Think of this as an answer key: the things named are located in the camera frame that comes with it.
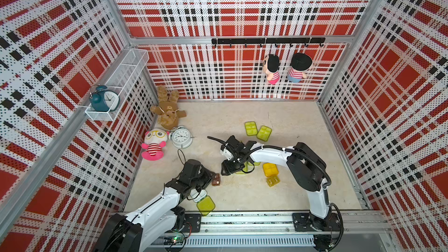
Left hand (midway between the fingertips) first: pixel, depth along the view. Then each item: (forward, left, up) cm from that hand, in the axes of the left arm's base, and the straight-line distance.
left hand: (218, 175), depth 86 cm
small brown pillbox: (-3, +1, -1) cm, 3 cm away
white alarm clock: (+21, +22, +2) cm, 31 cm away
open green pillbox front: (-14, +5, -2) cm, 15 cm away
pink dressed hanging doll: (+53, -30, +28) cm, 67 cm away
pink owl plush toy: (+18, +36, +4) cm, 40 cm away
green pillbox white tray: (+26, -27, -2) cm, 38 cm away
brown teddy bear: (+40, +33, +7) cm, 52 cm away
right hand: (+2, -5, 0) cm, 5 cm away
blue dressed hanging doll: (+50, -44, +31) cm, 74 cm away
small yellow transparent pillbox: (-3, -27, 0) cm, 27 cm away
